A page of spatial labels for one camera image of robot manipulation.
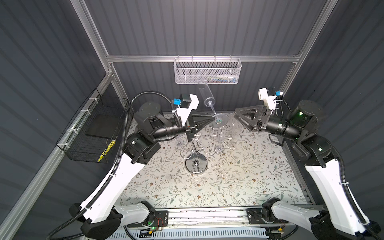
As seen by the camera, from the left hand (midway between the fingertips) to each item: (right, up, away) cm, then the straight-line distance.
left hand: (213, 116), depth 47 cm
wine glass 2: (+10, -17, +52) cm, 55 cm away
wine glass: (+19, -15, +54) cm, 59 cm away
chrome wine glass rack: (-5, -26, +43) cm, 50 cm away
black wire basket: (-58, -12, +18) cm, 62 cm away
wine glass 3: (-16, -13, +57) cm, 61 cm away
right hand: (+8, -1, +1) cm, 8 cm away
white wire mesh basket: (+10, +43, +76) cm, 88 cm away
